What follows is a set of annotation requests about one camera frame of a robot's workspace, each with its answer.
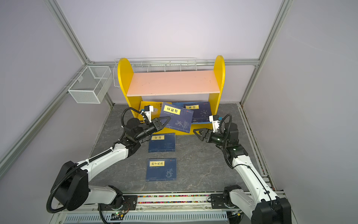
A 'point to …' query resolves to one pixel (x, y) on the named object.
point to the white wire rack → (158, 64)
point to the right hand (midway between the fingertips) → (196, 130)
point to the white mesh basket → (91, 84)
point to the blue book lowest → (181, 119)
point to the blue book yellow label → (162, 142)
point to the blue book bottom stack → (161, 169)
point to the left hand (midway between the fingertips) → (171, 119)
